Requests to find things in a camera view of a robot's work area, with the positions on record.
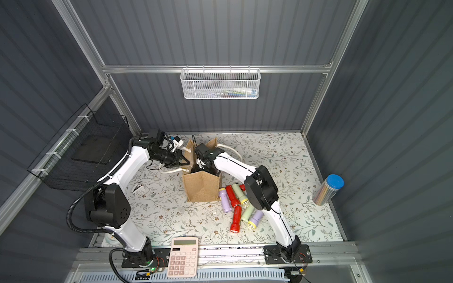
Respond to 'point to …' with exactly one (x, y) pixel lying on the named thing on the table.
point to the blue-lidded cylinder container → (328, 189)
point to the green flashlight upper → (243, 198)
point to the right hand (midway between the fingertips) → (198, 180)
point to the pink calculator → (183, 257)
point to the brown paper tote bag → (200, 186)
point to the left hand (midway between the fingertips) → (191, 165)
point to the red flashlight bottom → (235, 224)
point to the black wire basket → (85, 152)
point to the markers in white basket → (237, 92)
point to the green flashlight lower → (246, 211)
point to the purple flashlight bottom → (255, 219)
